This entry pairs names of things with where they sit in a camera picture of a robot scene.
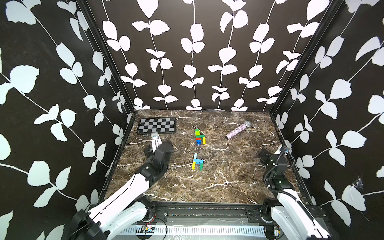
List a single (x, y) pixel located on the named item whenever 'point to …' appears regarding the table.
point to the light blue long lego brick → (198, 161)
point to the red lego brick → (198, 138)
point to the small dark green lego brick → (201, 166)
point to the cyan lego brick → (195, 155)
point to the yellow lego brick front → (193, 165)
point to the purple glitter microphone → (241, 128)
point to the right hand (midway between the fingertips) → (268, 148)
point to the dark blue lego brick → (198, 142)
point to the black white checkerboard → (160, 125)
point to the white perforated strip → (193, 230)
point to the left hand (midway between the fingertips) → (160, 141)
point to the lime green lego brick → (197, 132)
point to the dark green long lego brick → (201, 136)
